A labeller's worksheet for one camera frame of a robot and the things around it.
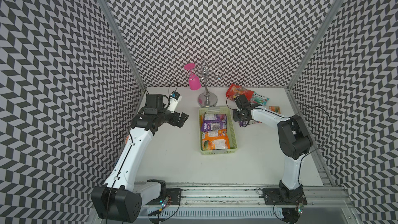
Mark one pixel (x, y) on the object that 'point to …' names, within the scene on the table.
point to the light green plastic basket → (218, 110)
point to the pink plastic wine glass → (194, 81)
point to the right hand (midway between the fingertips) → (238, 117)
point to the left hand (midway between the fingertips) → (178, 113)
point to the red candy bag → (234, 91)
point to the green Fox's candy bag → (257, 98)
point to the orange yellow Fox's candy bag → (201, 121)
